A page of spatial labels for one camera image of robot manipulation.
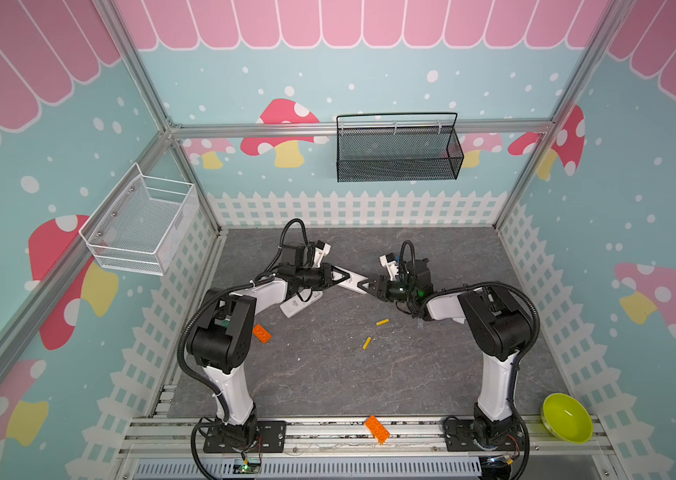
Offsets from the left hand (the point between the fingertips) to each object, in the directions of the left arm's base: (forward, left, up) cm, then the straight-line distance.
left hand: (347, 281), depth 90 cm
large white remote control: (-2, +16, -10) cm, 19 cm away
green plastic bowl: (-34, -58, -11) cm, 68 cm away
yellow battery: (-8, -12, -11) cm, 18 cm away
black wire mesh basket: (+35, -13, +24) cm, 45 cm away
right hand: (0, -4, -2) cm, 4 cm away
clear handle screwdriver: (-8, -23, -12) cm, 27 cm away
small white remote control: (0, -2, 0) cm, 2 cm away
